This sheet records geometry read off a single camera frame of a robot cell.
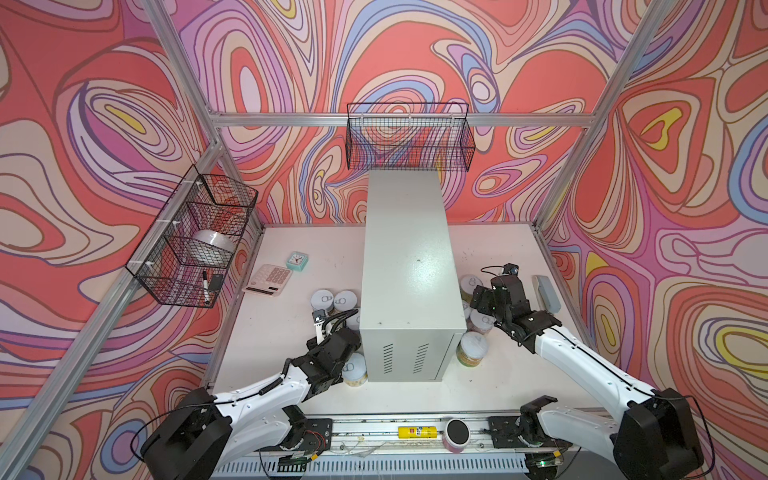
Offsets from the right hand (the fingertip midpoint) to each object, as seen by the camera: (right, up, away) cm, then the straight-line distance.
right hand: (488, 300), depth 86 cm
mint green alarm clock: (-62, +11, +19) cm, 66 cm away
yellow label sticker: (-22, -30, -14) cm, 40 cm away
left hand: (-43, -10, +2) cm, 44 cm away
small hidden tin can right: (-8, -1, -8) cm, 12 cm away
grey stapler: (+21, +1, +8) cm, 22 cm away
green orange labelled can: (-7, -12, -6) cm, 15 cm away
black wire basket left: (-79, +14, -14) cm, 81 cm away
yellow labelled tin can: (-50, -1, +5) cm, 50 cm away
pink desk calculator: (-71, +4, +15) cm, 73 cm away
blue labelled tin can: (-38, -17, -8) cm, 43 cm away
